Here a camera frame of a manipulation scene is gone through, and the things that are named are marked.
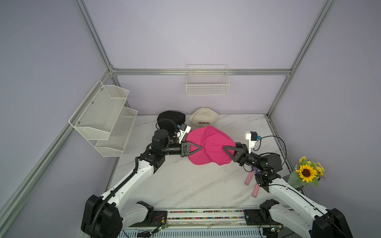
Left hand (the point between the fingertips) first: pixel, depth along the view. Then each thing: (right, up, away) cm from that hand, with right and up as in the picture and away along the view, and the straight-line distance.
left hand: (199, 150), depth 68 cm
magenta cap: (+6, +4, -2) cm, 7 cm away
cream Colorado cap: (+4, +18, +39) cm, 43 cm away
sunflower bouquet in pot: (+48, -10, -3) cm, 49 cm away
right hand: (+11, +1, -2) cm, 11 cm away
